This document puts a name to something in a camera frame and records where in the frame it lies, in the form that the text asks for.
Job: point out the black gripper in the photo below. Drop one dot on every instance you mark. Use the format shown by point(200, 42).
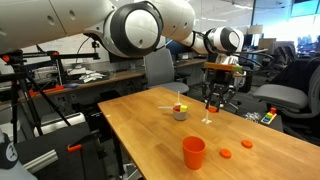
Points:
point(222, 81)

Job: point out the yellow cube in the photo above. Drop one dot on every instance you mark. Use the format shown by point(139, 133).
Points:
point(183, 108)

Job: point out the red-orange cube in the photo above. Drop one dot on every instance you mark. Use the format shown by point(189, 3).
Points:
point(176, 108)

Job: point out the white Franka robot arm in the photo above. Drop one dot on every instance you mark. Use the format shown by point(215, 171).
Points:
point(66, 16)

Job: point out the orange plastic cup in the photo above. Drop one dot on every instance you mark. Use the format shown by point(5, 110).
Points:
point(193, 154)

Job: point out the black mesh office chair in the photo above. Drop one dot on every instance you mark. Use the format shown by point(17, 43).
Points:
point(206, 78)

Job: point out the clear plastic bag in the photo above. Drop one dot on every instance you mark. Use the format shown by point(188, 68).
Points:
point(253, 116)

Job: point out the low black table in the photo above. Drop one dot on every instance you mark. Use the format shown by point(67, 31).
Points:
point(260, 125)

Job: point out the colourful stacking toy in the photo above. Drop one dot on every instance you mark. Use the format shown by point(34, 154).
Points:
point(268, 117)

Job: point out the grey office chair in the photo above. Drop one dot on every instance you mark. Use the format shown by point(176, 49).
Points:
point(280, 95)
point(158, 71)

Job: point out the black computer monitor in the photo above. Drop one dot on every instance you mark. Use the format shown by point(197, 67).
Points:
point(176, 48)

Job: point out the white lamp shade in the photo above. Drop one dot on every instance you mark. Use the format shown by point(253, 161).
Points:
point(255, 29)

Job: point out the long wooden desk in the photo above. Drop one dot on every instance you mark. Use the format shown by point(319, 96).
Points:
point(116, 77)

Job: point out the white papers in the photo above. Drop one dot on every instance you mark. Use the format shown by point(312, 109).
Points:
point(91, 77)

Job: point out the black clamp orange tip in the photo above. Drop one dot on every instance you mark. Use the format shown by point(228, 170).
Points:
point(83, 140)

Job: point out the white metal beam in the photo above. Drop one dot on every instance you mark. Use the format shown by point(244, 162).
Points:
point(60, 124)

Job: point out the black side table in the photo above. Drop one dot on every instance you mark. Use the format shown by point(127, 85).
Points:
point(63, 160)

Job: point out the orange bar clamp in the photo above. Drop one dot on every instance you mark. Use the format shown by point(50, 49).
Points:
point(46, 90)

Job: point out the aluminium bar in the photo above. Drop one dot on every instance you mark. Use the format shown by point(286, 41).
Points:
point(41, 161)

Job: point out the black tripod orange knobs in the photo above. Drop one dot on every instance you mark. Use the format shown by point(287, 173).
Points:
point(20, 83)

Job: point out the black white foreground device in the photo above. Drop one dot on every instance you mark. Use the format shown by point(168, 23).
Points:
point(8, 156)

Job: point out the orange green wrist camera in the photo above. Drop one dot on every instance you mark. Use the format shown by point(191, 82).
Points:
point(221, 67)

